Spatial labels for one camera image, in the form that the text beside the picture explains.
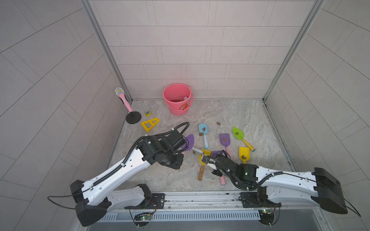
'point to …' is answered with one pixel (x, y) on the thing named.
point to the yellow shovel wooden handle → (205, 152)
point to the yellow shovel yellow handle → (244, 154)
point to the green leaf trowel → (240, 135)
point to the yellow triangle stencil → (143, 124)
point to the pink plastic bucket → (178, 98)
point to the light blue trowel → (203, 128)
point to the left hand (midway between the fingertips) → (182, 164)
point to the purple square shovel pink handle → (228, 152)
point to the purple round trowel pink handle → (189, 144)
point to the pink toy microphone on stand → (132, 117)
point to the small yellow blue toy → (148, 113)
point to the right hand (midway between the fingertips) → (209, 159)
